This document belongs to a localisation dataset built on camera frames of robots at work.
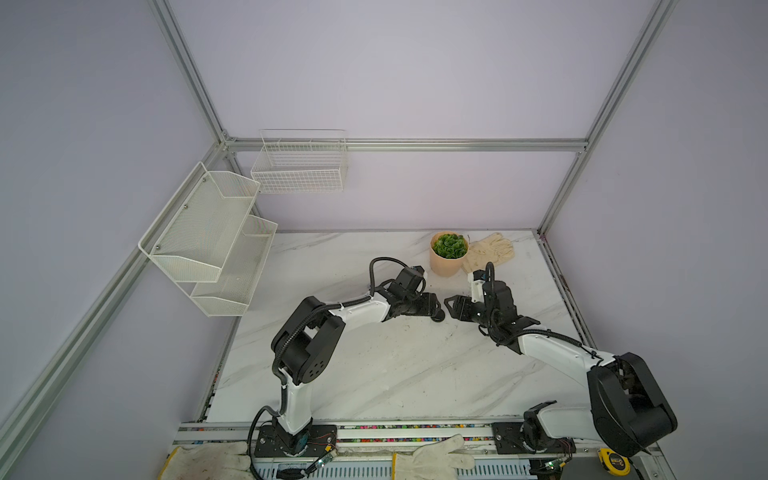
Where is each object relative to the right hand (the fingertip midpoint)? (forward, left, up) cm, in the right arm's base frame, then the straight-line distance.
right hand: (450, 300), depth 88 cm
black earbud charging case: (0, +2, -10) cm, 10 cm away
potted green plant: (+20, -1, 0) cm, 20 cm away
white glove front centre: (-39, +7, -10) cm, 41 cm away
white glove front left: (-40, +59, -8) cm, 72 cm away
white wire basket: (+38, +48, +24) cm, 65 cm away
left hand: (0, +5, -4) cm, 6 cm away
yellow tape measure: (-39, -36, -9) cm, 54 cm away
